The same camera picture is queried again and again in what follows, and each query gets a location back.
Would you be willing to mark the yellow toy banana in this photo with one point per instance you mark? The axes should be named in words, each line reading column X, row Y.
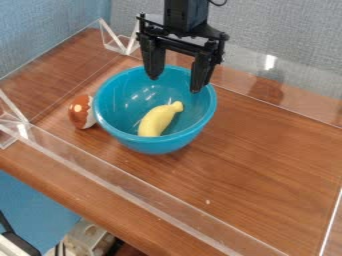
column 158, row 119

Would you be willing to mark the clear acrylic corner bracket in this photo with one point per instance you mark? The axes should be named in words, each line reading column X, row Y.
column 120, row 43

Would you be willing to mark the clear acrylic back barrier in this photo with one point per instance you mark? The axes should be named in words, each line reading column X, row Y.
column 284, row 60

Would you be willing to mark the white power strip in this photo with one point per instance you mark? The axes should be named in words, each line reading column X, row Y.
column 86, row 240

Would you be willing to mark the clear acrylic barrier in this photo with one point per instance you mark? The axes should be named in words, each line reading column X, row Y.
column 284, row 60
column 157, row 221

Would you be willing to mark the black chair part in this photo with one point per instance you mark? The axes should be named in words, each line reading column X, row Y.
column 15, row 239

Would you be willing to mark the clear acrylic front barrier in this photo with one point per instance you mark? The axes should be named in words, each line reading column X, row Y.
column 157, row 221

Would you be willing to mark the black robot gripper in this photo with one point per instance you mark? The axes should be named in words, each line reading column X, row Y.
column 182, row 30

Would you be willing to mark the blue plastic bowl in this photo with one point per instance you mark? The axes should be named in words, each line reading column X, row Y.
column 130, row 94

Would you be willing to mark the clear acrylic left bracket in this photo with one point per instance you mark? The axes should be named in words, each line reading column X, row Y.
column 14, row 123

